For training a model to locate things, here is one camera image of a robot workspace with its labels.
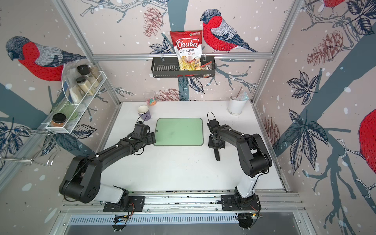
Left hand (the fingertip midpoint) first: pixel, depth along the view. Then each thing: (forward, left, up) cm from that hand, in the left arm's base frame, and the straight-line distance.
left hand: (151, 134), depth 93 cm
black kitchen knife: (-11, -42, -6) cm, 44 cm away
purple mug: (+16, +8, +3) cm, 18 cm away
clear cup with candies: (+36, +8, -1) cm, 37 cm away
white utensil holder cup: (+23, -59, +1) cm, 63 cm away
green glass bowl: (-3, +34, +28) cm, 45 cm away
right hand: (-4, -42, -8) cm, 43 cm away
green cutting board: (+6, -20, -7) cm, 22 cm away
